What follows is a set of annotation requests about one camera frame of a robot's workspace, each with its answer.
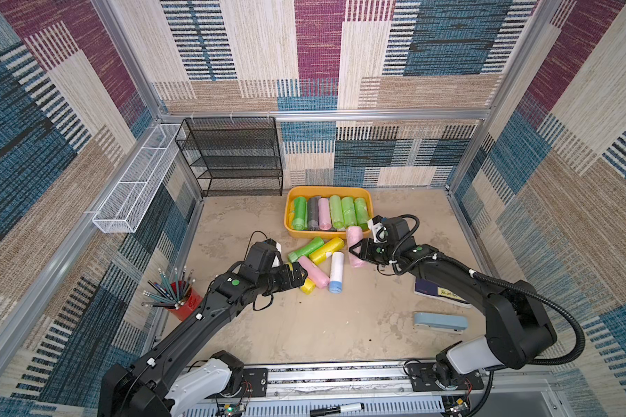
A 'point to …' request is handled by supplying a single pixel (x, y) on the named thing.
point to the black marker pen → (348, 407)
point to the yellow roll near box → (329, 247)
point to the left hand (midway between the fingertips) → (298, 276)
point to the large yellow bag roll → (290, 214)
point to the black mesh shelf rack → (234, 155)
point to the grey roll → (313, 213)
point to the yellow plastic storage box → (325, 192)
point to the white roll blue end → (336, 285)
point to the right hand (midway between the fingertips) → (356, 253)
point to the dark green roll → (300, 213)
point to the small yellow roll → (308, 287)
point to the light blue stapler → (440, 321)
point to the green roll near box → (306, 249)
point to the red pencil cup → (176, 296)
